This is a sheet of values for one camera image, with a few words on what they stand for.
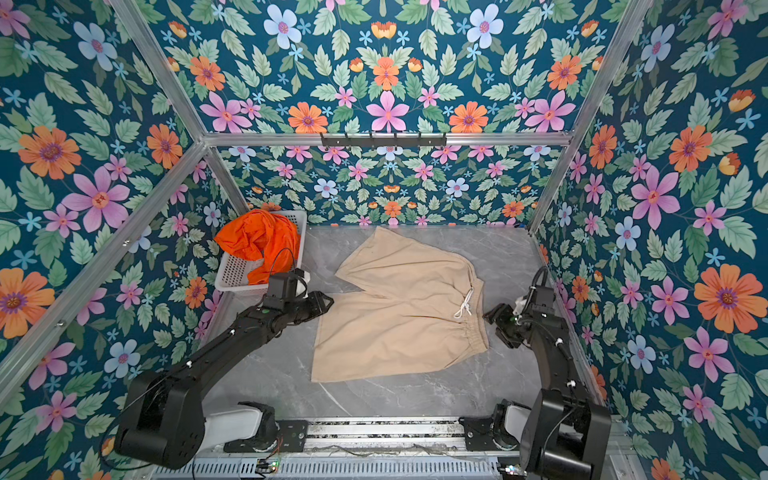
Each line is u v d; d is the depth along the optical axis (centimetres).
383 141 93
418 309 96
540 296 66
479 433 73
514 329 74
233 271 100
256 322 59
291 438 73
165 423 41
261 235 104
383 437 75
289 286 69
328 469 76
